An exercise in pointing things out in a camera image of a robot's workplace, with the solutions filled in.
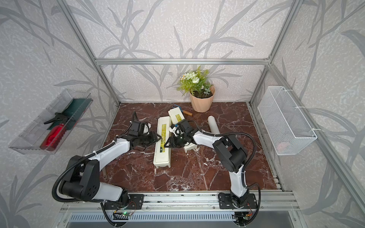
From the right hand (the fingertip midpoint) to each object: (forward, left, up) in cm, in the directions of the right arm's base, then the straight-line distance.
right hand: (165, 146), depth 86 cm
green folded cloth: (+6, +41, +28) cm, 50 cm away
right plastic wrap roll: (+18, -32, -4) cm, 37 cm away
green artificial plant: (+34, -20, +21) cm, 45 cm away
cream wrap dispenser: (+24, -5, 0) cm, 24 cm away
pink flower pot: (+32, -24, +3) cm, 40 cm away
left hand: (+5, +4, +1) cm, 6 cm away
